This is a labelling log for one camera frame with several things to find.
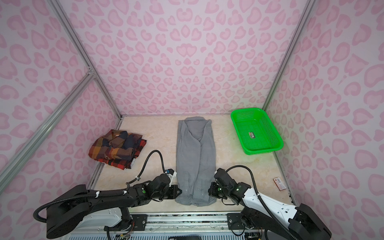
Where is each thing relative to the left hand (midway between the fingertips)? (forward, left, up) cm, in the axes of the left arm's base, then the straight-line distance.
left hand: (184, 191), depth 80 cm
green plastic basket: (+40, -49, -3) cm, 63 cm away
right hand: (0, -12, -1) cm, 12 cm away
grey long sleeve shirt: (+19, -6, -2) cm, 20 cm away
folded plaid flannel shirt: (+24, +41, +6) cm, 48 cm away
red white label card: (+3, -53, -3) cm, 53 cm away
